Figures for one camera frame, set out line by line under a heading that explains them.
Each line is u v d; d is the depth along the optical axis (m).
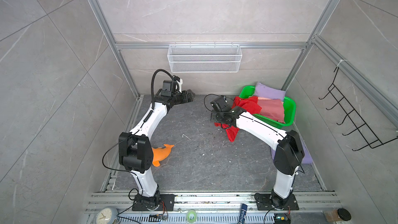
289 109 1.03
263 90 1.07
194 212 0.71
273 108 0.98
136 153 0.48
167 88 0.67
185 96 0.78
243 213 0.69
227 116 0.63
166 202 0.73
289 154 0.49
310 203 0.75
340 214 0.63
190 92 0.80
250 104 0.98
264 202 0.74
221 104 0.66
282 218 0.70
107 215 0.67
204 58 1.01
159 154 0.85
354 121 0.66
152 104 0.59
